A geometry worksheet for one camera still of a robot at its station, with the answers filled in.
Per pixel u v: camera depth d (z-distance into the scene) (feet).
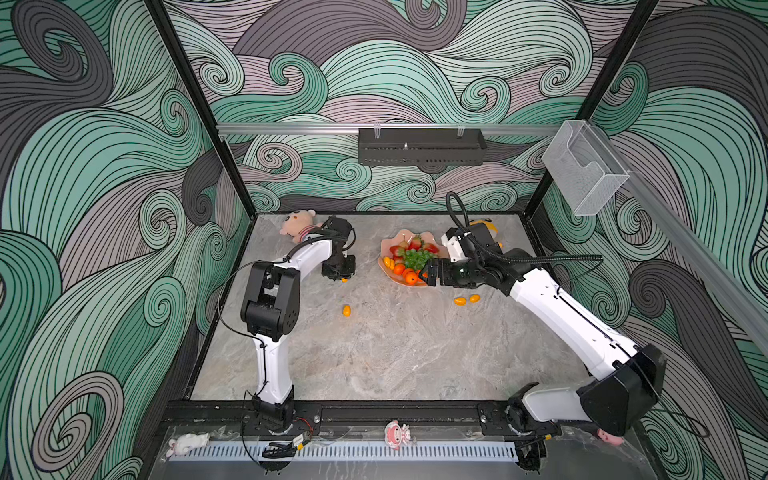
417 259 3.30
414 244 3.42
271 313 1.73
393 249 3.39
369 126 3.07
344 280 3.18
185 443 2.24
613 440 2.25
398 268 3.21
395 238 3.51
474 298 3.11
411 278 2.98
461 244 2.04
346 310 3.02
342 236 2.63
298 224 3.54
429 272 2.25
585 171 2.58
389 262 3.24
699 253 1.89
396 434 2.24
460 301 3.10
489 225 3.63
